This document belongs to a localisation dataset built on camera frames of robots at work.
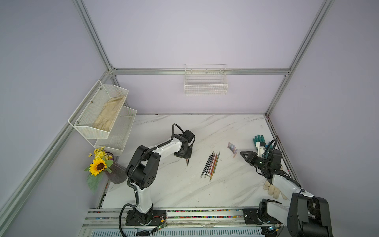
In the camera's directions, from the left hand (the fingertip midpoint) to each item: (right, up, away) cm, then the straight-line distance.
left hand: (184, 156), depth 94 cm
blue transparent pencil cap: (+32, +5, +7) cm, 34 cm away
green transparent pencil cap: (+32, +6, +7) cm, 33 cm away
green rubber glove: (+54, +11, +10) cm, 56 cm away
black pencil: (+15, -5, -1) cm, 16 cm away
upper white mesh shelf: (-47, +25, -16) cm, 56 cm away
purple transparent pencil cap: (+33, +3, +7) cm, 34 cm away
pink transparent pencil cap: (+30, +7, +8) cm, 32 cm away
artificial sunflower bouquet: (-37, +3, -27) cm, 46 cm away
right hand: (+35, +2, -7) cm, 36 cm away
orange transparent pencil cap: (+34, +4, +7) cm, 35 cm away
